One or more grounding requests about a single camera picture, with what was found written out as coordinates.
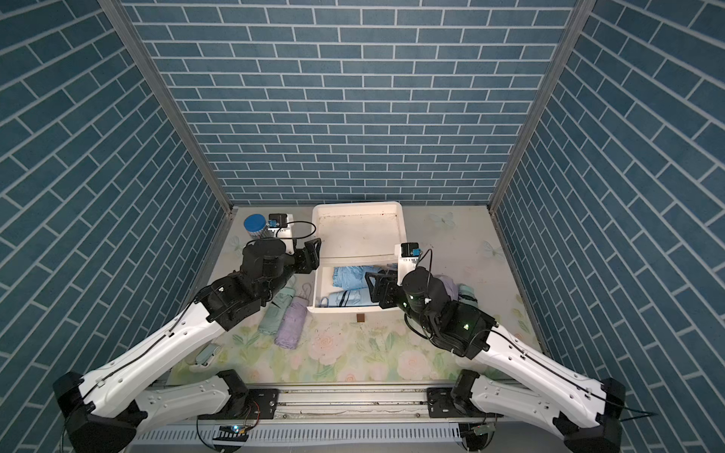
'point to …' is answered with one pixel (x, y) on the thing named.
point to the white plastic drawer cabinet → (362, 233)
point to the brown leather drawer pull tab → (361, 317)
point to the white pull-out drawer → (325, 280)
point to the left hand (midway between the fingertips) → (319, 242)
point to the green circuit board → (231, 432)
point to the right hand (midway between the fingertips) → (377, 276)
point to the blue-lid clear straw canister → (255, 226)
